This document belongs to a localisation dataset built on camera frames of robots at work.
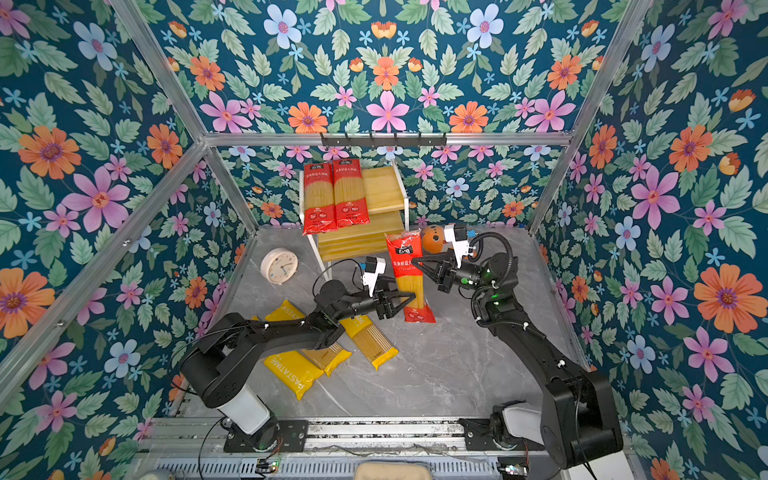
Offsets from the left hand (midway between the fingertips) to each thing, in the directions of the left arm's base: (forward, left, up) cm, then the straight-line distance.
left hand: (414, 288), depth 71 cm
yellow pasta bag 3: (-9, +34, -25) cm, 43 cm away
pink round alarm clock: (+24, +43, -19) cm, 53 cm away
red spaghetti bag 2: (+21, +15, +8) cm, 27 cm away
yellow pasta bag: (-2, +13, -25) cm, 28 cm away
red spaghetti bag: (+24, +24, +9) cm, 35 cm away
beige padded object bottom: (-34, +7, -25) cm, 43 cm away
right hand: (+2, -1, +7) cm, 8 cm away
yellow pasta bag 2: (-7, +25, -24) cm, 35 cm away
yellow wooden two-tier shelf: (+23, +5, +4) cm, 24 cm away
